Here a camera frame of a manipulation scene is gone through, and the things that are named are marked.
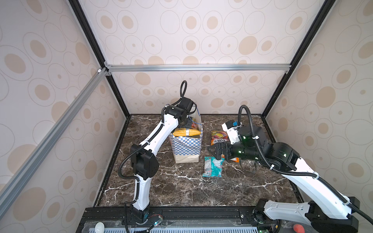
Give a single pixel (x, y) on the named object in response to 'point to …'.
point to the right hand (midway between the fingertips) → (218, 145)
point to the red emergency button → (298, 228)
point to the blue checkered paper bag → (187, 149)
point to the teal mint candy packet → (212, 167)
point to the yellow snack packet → (182, 132)
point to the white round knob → (99, 227)
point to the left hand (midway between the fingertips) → (190, 122)
